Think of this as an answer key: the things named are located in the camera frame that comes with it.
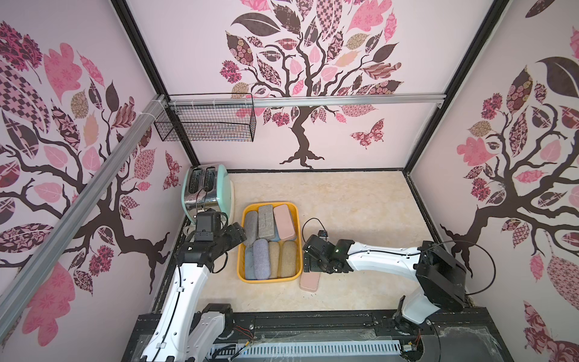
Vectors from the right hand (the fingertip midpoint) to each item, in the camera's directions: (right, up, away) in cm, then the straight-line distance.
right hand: (312, 263), depth 85 cm
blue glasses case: (-14, +9, +6) cm, 18 cm away
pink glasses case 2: (-1, -5, -4) cm, 7 cm away
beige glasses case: (-9, +2, +1) cm, 9 cm away
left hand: (-27, +11, -7) cm, 30 cm away
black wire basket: (-59, +58, +13) cm, 84 cm away
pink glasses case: (-11, +14, +8) cm, 20 cm away
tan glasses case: (-15, +4, +3) cm, 16 cm away
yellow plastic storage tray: (-7, +19, +12) cm, 24 cm away
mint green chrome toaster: (-44, +29, +9) cm, 54 cm away
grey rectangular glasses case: (-19, +15, +8) cm, 25 cm away
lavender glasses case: (-19, +3, -3) cm, 20 cm away
